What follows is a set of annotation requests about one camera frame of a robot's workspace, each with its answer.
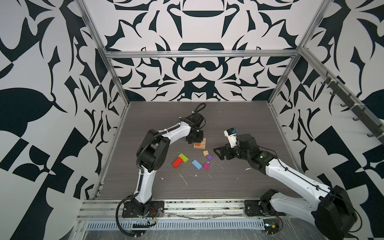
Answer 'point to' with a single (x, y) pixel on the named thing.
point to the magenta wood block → (206, 166)
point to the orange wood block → (197, 144)
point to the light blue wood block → (197, 164)
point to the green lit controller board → (271, 226)
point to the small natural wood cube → (206, 153)
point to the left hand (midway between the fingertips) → (201, 137)
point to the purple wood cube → (209, 157)
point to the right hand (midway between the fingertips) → (220, 146)
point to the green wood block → (185, 158)
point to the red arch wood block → (177, 162)
